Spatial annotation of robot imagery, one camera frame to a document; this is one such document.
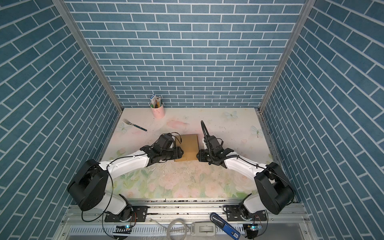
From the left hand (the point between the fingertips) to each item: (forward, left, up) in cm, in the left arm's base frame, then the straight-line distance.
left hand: (181, 153), depth 88 cm
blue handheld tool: (-37, -25, -9) cm, 46 cm away
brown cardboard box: (+4, -5, +1) cm, 7 cm away
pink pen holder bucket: (+35, +19, -1) cm, 39 cm away
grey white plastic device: (-37, -12, -5) cm, 39 cm away
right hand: (-1, -9, 0) cm, 9 cm away
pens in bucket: (+36, +19, +8) cm, 42 cm away
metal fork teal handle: (+30, +42, -8) cm, 52 cm away
